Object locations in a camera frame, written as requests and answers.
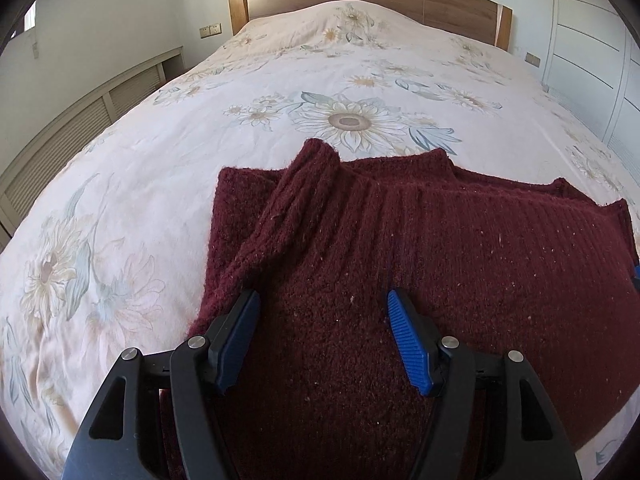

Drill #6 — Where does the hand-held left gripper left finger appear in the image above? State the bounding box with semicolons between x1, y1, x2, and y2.
60;289;262;480

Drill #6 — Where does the dark red knitted sweater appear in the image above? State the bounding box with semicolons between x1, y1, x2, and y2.
159;137;640;480

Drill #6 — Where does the white wardrobe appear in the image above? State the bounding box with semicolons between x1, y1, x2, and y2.
542;0;640;171

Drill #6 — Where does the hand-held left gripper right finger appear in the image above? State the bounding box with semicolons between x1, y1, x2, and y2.
387;289;583;480

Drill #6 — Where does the floral white duvet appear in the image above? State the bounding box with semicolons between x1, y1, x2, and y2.
0;0;640;480

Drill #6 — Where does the low beige slatted cabinet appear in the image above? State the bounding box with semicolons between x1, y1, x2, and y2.
0;46;185;251

